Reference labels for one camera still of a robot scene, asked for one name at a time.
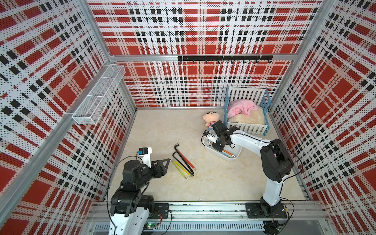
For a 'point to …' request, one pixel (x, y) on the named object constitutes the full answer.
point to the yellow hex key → (183, 169)
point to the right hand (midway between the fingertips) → (219, 143)
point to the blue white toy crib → (260, 97)
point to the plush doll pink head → (211, 116)
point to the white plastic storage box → (227, 153)
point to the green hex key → (178, 169)
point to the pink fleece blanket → (236, 106)
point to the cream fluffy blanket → (257, 117)
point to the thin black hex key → (174, 154)
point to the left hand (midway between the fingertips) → (167, 160)
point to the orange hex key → (224, 150)
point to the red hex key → (190, 163)
